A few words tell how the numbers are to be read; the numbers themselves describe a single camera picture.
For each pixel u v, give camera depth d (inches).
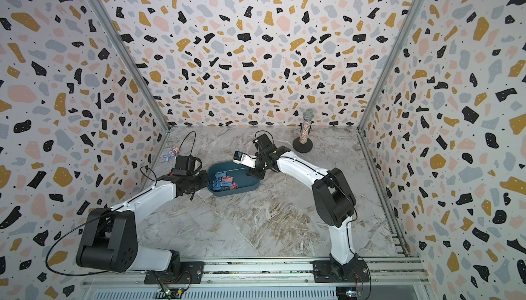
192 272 28.9
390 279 28.9
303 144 41.9
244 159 30.9
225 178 38.4
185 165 28.2
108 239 16.7
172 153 41.9
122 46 33.8
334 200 20.0
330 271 25.9
